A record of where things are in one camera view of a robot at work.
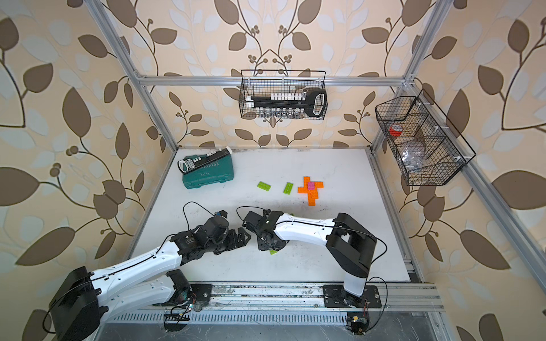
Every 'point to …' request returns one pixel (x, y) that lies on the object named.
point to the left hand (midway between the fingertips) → (241, 238)
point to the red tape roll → (395, 130)
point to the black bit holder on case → (188, 164)
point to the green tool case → (220, 170)
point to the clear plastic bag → (412, 157)
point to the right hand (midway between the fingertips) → (268, 244)
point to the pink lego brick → (311, 185)
